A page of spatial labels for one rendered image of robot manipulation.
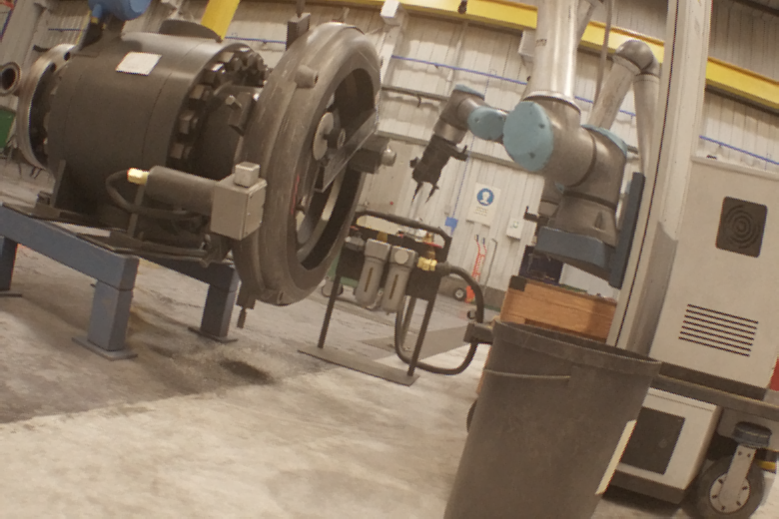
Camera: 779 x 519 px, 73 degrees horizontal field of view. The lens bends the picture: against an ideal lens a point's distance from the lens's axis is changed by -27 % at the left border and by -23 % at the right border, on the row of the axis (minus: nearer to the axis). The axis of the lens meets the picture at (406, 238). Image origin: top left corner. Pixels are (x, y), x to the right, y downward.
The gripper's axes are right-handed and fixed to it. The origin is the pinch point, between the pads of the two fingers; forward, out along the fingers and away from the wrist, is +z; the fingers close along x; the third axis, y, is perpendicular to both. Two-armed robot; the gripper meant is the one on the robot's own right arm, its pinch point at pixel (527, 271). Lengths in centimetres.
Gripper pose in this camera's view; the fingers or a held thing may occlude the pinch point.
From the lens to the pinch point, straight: 240.7
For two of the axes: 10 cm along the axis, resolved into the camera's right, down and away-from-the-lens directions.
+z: -2.7, 9.6, -0.3
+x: 1.4, 0.7, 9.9
